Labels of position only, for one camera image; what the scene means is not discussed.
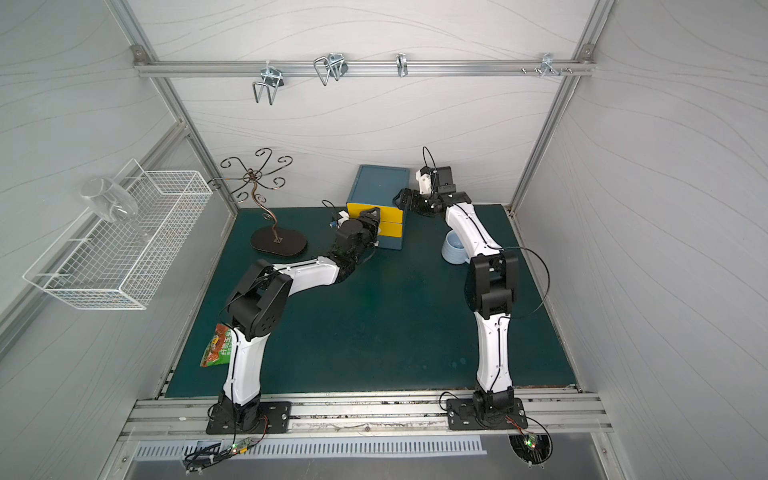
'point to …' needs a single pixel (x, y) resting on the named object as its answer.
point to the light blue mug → (453, 250)
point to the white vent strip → (305, 448)
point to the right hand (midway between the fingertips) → (406, 200)
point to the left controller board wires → (198, 459)
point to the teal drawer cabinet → (375, 187)
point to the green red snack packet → (218, 349)
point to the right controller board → (534, 449)
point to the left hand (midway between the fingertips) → (385, 212)
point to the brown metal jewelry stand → (266, 241)
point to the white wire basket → (104, 264)
